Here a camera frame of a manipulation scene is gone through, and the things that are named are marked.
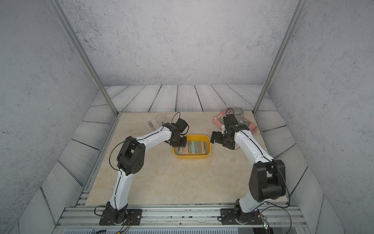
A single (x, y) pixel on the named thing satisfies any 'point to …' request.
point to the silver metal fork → (151, 124)
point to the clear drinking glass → (159, 118)
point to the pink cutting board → (218, 119)
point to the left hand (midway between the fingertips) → (186, 146)
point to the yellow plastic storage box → (196, 146)
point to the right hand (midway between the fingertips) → (218, 141)
